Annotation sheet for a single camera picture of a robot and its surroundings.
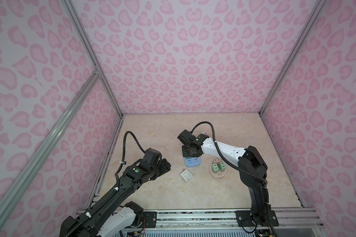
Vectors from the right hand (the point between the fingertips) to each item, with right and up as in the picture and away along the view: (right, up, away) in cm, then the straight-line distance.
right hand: (185, 154), depth 90 cm
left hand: (-8, -6, -11) cm, 15 cm away
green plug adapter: (+17, -7, -7) cm, 19 cm away
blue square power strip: (+5, -5, 0) cm, 7 cm away
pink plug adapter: (+18, -3, -4) cm, 19 cm away
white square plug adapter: (+1, -12, -5) cm, 12 cm away
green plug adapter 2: (+21, -6, -6) cm, 23 cm away
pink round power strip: (+20, -11, -4) cm, 23 cm away
